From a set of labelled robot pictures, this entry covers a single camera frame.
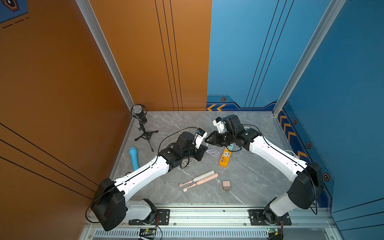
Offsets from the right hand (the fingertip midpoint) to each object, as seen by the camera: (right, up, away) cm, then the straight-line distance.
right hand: (206, 140), depth 78 cm
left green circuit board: (-29, -43, -6) cm, 53 cm away
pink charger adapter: (+11, -25, +4) cm, 28 cm away
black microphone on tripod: (-39, +16, +9) cm, 43 cm away
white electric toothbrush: (0, -21, +7) cm, 22 cm away
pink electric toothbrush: (-2, -24, +6) cm, 25 cm away
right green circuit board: (+34, -44, -6) cm, 55 cm away
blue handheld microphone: (-46, -9, +16) cm, 49 cm away
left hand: (0, -3, 0) cm, 3 cm away
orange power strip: (+12, -12, +13) cm, 22 cm away
